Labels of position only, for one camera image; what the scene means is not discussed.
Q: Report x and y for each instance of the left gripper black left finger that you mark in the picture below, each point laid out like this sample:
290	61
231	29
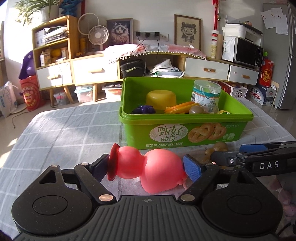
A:
90	177

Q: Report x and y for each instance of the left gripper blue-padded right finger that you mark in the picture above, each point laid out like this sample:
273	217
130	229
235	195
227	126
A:
202	176

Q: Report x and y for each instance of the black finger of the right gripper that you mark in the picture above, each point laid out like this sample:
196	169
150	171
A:
227	159

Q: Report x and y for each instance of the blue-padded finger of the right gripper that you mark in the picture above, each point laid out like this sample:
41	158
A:
264	147

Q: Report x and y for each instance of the pink rubber pig toy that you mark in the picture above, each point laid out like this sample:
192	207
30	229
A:
159	169

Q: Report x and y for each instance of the purple toy grape bunch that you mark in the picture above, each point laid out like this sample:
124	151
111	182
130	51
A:
144	109

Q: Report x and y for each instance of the yellow green toy corn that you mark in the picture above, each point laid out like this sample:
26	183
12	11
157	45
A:
223	112

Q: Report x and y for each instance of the grey checked table cloth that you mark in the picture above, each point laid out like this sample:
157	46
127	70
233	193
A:
69	136

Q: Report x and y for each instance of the white red cardboard box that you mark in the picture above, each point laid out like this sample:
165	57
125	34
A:
235	90

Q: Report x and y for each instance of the brown toy kiwi ball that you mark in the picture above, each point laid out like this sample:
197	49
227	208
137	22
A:
196	110

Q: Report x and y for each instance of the green plastic cookie box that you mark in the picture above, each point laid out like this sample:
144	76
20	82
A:
160	130

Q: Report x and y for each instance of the orange yellow toy plate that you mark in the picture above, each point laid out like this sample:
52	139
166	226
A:
180	108

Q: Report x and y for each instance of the cotton swab jar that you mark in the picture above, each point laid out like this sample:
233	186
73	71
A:
205	92

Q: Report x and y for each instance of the red gift bag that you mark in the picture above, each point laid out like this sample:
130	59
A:
266	72

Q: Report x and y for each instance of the yellow plastic bowl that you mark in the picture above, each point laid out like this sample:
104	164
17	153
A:
161	99

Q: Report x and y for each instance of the black microwave oven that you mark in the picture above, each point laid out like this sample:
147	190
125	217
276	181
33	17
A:
242	51

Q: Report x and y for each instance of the wooden tv cabinet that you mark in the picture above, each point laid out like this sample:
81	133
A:
95	69

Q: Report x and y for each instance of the white paper shopping bag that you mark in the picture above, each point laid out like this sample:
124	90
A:
8	102

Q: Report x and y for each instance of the black bag in cabinet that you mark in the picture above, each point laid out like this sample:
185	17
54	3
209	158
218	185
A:
135	68

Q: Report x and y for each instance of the white printer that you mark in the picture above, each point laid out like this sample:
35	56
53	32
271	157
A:
243	31

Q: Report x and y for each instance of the purple plush toy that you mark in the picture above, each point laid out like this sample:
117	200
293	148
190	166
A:
28	67

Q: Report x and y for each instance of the pink white table runner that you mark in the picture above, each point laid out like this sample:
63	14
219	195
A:
116	52

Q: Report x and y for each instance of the wooden shelf unit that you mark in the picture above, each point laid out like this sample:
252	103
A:
55	45

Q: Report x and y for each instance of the framed cartoon girl drawing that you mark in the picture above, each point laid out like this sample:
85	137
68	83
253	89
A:
187	31

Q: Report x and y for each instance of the silver refrigerator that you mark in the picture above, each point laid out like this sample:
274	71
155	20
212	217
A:
279	42

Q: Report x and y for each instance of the small white desk fan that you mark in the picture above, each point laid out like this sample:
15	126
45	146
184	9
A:
98	36

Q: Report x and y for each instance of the framed cat picture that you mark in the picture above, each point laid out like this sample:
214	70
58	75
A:
120	31

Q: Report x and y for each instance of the white round fan rear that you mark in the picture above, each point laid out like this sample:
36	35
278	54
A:
86	22

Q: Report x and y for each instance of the blue stitch plush toy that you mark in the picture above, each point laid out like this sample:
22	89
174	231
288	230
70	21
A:
69	7

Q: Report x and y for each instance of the potted green plant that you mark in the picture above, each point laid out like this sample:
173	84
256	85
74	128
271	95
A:
27	8

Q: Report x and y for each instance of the wall power outlet strip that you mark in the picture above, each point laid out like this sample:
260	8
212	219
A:
156	36

